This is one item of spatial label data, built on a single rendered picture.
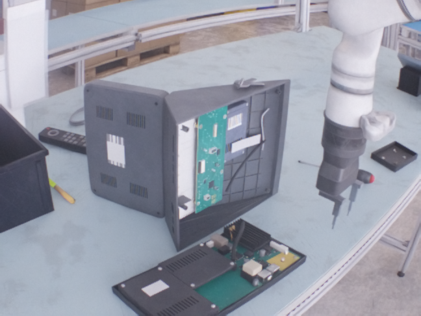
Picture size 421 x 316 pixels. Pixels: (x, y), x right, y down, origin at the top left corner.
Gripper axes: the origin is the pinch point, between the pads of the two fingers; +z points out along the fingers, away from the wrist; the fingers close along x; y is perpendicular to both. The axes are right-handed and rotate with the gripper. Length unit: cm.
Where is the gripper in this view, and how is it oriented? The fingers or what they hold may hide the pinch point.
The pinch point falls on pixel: (340, 222)
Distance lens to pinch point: 80.8
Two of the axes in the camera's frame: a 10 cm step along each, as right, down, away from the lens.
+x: -6.8, 3.0, -6.7
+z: -0.5, 8.9, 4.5
